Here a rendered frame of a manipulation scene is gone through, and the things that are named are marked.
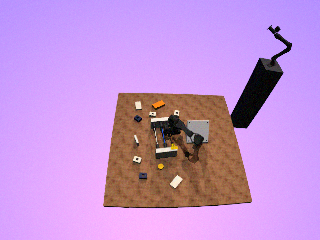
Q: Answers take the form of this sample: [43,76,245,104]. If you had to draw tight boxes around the orange rectangular block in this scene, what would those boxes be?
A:
[152,101,166,110]

